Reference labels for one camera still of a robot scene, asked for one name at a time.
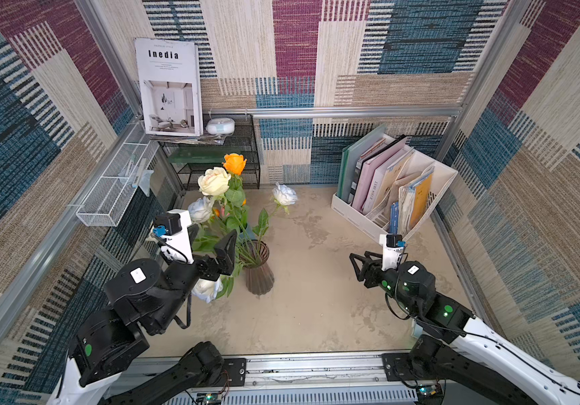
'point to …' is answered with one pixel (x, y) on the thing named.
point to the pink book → (364, 173)
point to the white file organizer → (392, 188)
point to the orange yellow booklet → (420, 193)
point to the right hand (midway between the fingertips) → (358, 253)
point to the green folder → (350, 156)
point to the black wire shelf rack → (244, 135)
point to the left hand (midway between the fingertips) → (216, 229)
